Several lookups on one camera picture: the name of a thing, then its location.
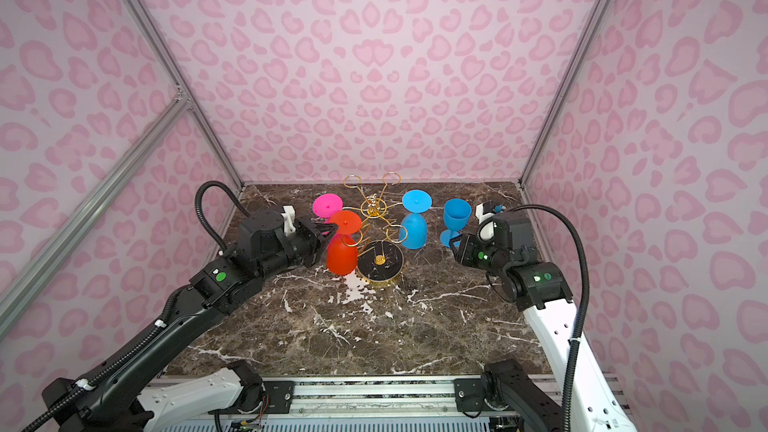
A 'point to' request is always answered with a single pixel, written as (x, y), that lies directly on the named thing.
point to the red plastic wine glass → (341, 251)
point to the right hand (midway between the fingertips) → (456, 240)
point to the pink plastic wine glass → (325, 204)
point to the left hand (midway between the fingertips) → (342, 218)
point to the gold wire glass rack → (379, 259)
